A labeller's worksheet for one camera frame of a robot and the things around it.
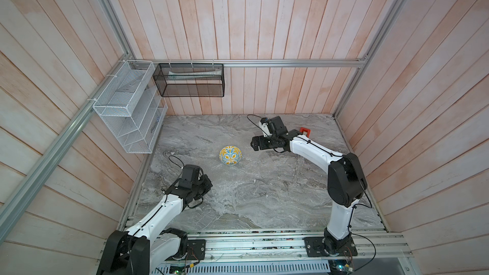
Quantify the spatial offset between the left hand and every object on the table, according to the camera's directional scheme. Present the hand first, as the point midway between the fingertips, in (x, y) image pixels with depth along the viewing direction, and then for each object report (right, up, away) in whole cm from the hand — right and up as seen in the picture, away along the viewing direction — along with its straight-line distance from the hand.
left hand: (213, 184), depth 87 cm
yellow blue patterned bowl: (+7, +12, +14) cm, 20 cm away
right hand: (+22, +19, +8) cm, 30 cm away
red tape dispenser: (+49, +26, +20) cm, 59 cm away
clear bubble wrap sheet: (+2, +16, +16) cm, 23 cm away
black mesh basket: (-15, +54, +17) cm, 58 cm away
